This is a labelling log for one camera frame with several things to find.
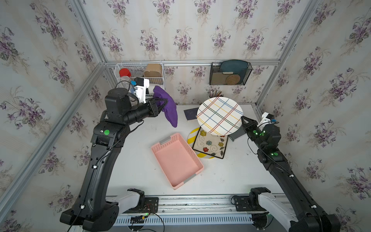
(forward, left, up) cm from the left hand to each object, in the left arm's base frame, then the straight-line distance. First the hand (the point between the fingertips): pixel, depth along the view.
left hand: (170, 102), depth 56 cm
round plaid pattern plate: (+10, -25, -20) cm, 34 cm away
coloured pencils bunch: (+42, -29, -31) cm, 60 cm away
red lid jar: (+42, +33, -13) cm, 55 cm away
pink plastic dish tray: (-5, -2, -46) cm, 46 cm away
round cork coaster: (+42, -39, -18) cm, 60 cm away
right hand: (+7, -36, -17) cm, 41 cm away
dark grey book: (+12, -41, -43) cm, 60 cm away
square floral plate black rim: (+7, -24, -45) cm, 51 cm away
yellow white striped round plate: (+11, -11, -46) cm, 49 cm away
